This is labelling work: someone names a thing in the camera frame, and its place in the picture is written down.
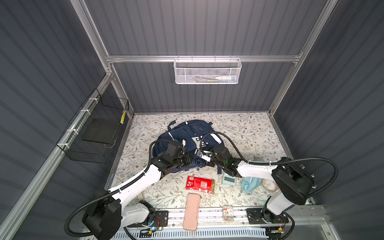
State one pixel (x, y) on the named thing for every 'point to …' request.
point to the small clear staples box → (228, 213)
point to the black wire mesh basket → (93, 132)
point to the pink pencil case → (192, 211)
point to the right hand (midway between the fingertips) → (204, 151)
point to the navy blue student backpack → (196, 134)
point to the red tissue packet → (200, 184)
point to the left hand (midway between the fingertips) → (195, 157)
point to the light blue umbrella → (250, 185)
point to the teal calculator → (227, 179)
